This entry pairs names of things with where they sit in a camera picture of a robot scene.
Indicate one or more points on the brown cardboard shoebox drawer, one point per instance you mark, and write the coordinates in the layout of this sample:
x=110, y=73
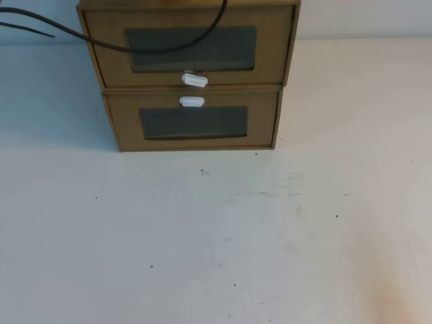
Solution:
x=153, y=43

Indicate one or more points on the lower brown cardboard shoebox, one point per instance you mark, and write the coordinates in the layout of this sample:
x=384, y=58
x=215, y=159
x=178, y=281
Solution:
x=231, y=118

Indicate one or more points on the white lower drawer handle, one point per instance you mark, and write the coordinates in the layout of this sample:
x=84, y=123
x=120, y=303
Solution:
x=192, y=101

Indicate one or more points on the white drawer handle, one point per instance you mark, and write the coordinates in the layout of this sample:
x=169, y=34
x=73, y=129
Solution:
x=194, y=80
x=192, y=101

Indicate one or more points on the white upper drawer handle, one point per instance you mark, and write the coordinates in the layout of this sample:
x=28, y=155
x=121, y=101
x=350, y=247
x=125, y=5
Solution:
x=194, y=80

